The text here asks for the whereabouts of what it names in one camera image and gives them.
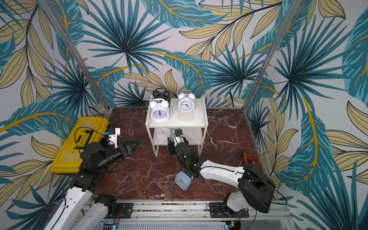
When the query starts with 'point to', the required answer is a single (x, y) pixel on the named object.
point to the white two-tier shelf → (192, 123)
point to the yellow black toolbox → (86, 131)
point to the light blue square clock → (183, 180)
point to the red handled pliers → (253, 158)
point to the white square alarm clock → (161, 133)
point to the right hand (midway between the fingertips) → (173, 137)
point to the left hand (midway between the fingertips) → (140, 144)
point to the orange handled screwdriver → (244, 154)
